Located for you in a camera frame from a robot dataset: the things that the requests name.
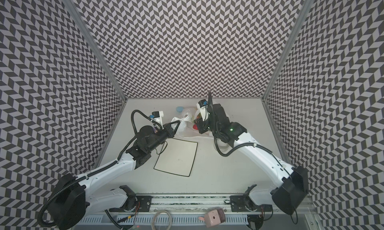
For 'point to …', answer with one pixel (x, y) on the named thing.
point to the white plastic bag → (187, 121)
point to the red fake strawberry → (195, 127)
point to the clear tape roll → (222, 146)
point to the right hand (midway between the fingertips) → (197, 124)
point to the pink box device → (213, 217)
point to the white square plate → (178, 156)
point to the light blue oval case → (179, 109)
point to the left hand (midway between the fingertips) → (181, 122)
